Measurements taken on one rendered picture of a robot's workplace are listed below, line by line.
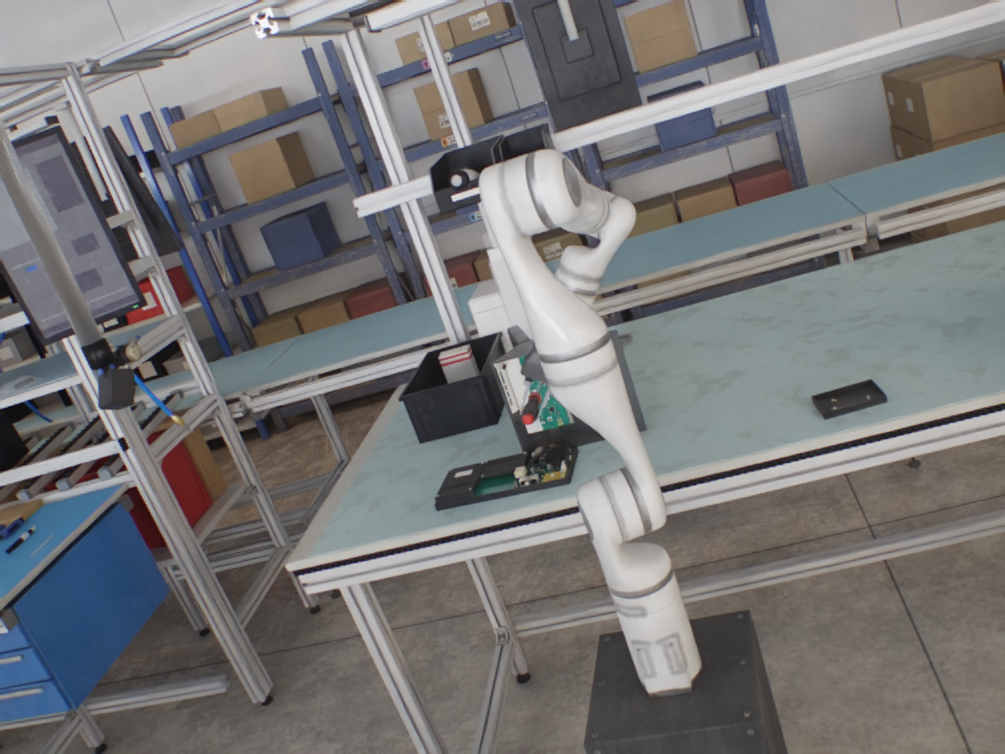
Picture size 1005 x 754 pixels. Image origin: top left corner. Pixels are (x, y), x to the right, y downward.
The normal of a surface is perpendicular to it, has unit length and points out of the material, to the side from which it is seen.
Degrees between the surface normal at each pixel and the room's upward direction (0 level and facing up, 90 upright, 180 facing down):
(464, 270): 90
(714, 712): 0
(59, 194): 101
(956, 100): 90
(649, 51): 90
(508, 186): 61
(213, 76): 90
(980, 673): 0
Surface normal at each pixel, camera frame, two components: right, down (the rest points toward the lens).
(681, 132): -0.11, 0.37
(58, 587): 0.94, -0.25
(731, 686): -0.31, -0.89
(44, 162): 0.36, 0.40
